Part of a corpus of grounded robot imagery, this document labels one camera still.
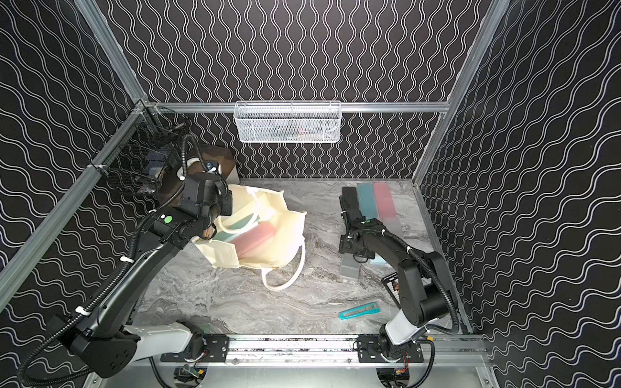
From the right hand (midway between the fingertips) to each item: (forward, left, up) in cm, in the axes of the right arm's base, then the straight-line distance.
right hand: (355, 249), depth 91 cm
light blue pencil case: (-7, -7, +5) cm, 11 cm away
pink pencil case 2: (+4, +39, +1) cm, 39 cm away
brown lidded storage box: (+31, +65, +18) cm, 74 cm away
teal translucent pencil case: (+29, -9, -5) cm, 30 cm away
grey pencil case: (-4, +2, -5) cm, 7 cm away
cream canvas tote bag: (+22, +35, -3) cm, 41 cm away
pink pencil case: (+30, -18, -6) cm, 35 cm away
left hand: (+3, +43, +30) cm, 53 cm away
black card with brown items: (-12, -12, -4) cm, 17 cm away
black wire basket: (+27, +81, +24) cm, 89 cm away
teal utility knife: (-20, -3, -5) cm, 21 cm away
